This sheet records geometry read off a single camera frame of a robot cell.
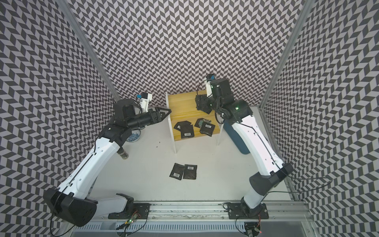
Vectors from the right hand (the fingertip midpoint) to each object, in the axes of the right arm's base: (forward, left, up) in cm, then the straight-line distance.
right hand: (204, 100), depth 69 cm
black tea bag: (-20, +16, -39) cm, 46 cm away
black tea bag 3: (+1, +15, -21) cm, 26 cm away
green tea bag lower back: (+4, +3, -22) cm, 22 cm away
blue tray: (+2, -23, -37) cm, 44 cm away
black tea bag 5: (0, -2, -23) cm, 23 cm away
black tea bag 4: (-1, +10, -23) cm, 25 cm away
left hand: (-6, +17, -3) cm, 18 cm away
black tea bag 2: (-20, +8, -39) cm, 44 cm away
